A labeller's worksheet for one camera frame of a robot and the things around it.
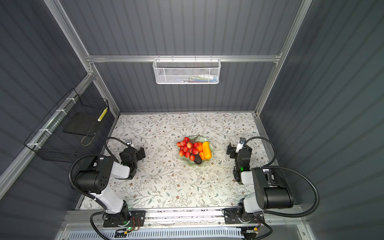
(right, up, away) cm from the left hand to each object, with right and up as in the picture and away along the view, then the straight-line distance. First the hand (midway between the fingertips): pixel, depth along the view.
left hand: (132, 149), depth 96 cm
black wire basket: (-23, +8, -31) cm, 39 cm away
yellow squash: (+48, +1, -7) cm, 49 cm away
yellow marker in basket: (-11, +22, -14) cm, 28 cm away
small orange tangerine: (+45, -2, -5) cm, 46 cm away
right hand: (+69, +4, -5) cm, 69 cm away
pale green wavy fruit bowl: (+38, -7, -5) cm, 39 cm away
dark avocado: (+43, -5, -6) cm, 43 cm away
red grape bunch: (+36, +1, -8) cm, 37 cm away
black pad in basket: (-17, +17, -20) cm, 31 cm away
